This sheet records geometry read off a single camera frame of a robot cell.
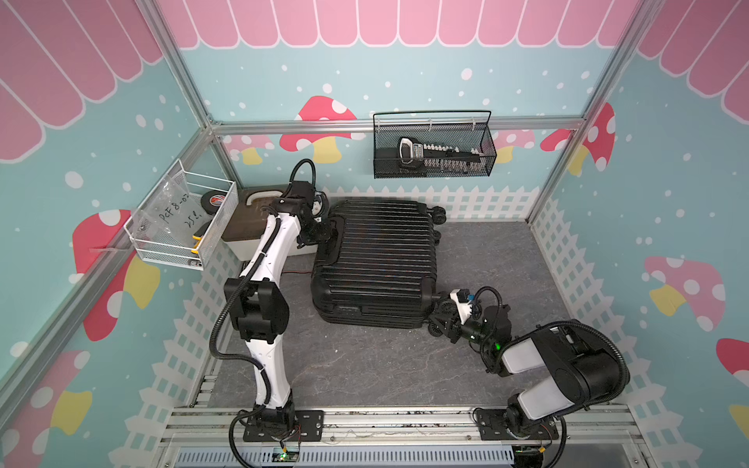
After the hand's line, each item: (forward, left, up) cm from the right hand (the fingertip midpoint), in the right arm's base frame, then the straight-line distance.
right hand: (433, 314), depth 87 cm
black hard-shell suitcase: (+9, +17, +13) cm, 23 cm away
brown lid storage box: (+24, +57, +17) cm, 64 cm away
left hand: (+19, +33, +12) cm, 40 cm away
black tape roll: (+21, +62, +28) cm, 71 cm away
